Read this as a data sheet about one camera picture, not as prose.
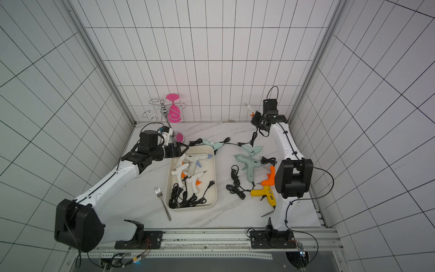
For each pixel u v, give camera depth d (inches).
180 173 35.1
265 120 25.8
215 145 41.0
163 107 34.3
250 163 37.5
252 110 36.3
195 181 35.0
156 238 28.7
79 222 15.5
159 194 34.3
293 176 19.4
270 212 32.0
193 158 37.3
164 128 28.7
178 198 32.9
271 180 35.4
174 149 28.0
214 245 28.6
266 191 33.9
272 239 26.2
